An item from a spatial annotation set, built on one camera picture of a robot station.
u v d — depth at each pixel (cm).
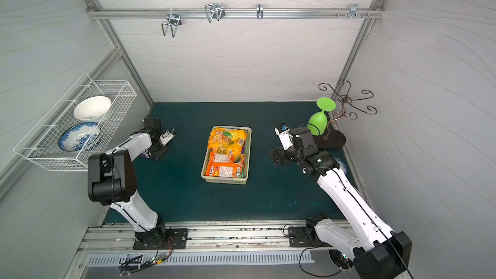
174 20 78
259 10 72
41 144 57
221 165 86
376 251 37
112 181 49
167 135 88
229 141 91
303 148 56
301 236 73
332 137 95
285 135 67
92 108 74
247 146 95
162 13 78
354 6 77
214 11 76
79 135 65
